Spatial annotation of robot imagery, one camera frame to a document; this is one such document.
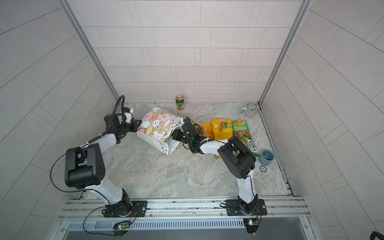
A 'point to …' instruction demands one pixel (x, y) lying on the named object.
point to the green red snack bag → (240, 128)
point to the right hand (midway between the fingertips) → (169, 133)
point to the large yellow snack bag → (221, 129)
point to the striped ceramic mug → (250, 110)
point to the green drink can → (180, 100)
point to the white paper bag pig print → (156, 129)
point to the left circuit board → (122, 225)
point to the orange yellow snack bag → (205, 130)
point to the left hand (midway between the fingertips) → (142, 117)
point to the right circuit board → (251, 224)
